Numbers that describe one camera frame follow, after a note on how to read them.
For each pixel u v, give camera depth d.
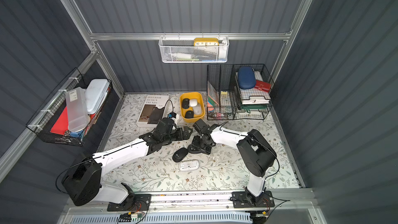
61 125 0.68
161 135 0.65
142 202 0.73
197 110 1.07
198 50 0.91
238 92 0.96
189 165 0.83
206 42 0.87
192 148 0.87
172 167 0.85
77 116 0.66
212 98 1.06
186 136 0.75
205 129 0.72
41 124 0.60
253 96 0.91
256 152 0.49
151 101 1.09
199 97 1.15
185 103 1.12
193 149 0.87
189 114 1.05
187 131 0.77
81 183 0.42
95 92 0.75
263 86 0.94
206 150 0.80
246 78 0.98
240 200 0.73
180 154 0.87
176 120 0.78
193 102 1.08
